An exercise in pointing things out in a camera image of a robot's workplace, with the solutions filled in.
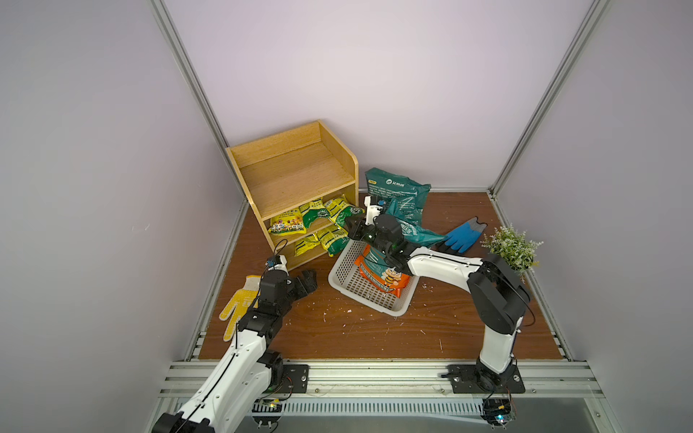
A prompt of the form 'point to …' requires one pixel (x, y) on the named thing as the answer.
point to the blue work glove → (460, 239)
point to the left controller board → (267, 411)
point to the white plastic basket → (346, 277)
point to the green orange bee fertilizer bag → (378, 270)
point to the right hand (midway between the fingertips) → (346, 213)
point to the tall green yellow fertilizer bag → (404, 199)
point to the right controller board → (498, 411)
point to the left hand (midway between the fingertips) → (308, 273)
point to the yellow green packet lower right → (334, 240)
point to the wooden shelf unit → (300, 183)
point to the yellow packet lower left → (305, 244)
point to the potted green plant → (512, 245)
